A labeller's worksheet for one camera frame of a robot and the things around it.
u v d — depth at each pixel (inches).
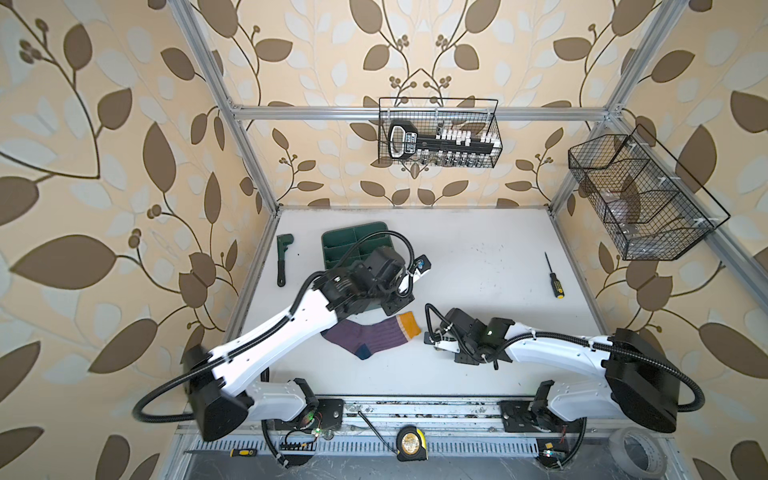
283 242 42.6
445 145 32.7
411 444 26.8
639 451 27.4
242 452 27.3
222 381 15.4
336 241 41.1
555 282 38.2
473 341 25.3
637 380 16.4
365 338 34.0
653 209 28.5
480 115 35.8
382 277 21.2
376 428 28.9
